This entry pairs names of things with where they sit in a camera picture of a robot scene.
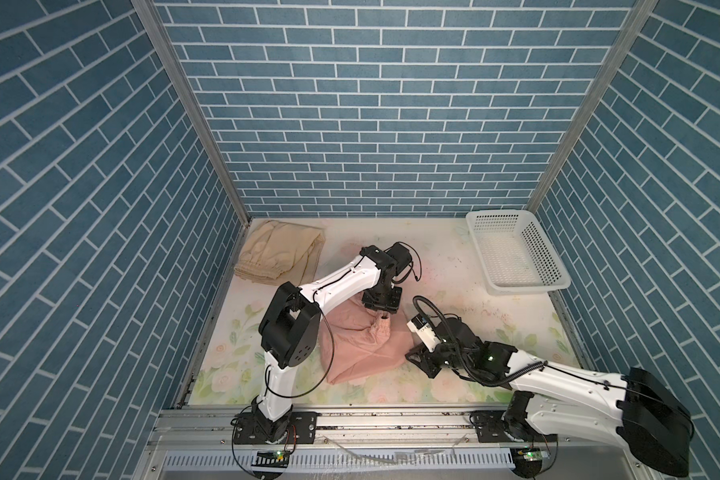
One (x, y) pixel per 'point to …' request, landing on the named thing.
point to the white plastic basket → (515, 253)
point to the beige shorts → (278, 252)
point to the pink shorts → (358, 342)
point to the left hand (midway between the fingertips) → (390, 308)
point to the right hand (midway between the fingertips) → (406, 352)
